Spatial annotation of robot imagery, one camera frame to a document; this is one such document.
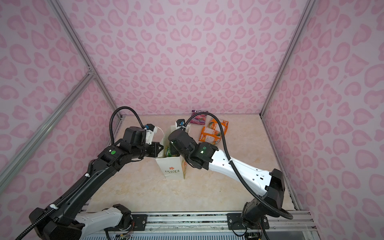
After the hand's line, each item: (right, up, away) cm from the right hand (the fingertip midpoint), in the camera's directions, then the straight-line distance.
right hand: (173, 141), depth 71 cm
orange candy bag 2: (+22, +2, +33) cm, 39 cm away
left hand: (-5, -3, +2) cm, 6 cm away
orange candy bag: (+24, +9, +39) cm, 46 cm away
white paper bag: (-1, -13, +3) cm, 13 cm away
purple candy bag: (+13, +13, +42) cm, 46 cm away
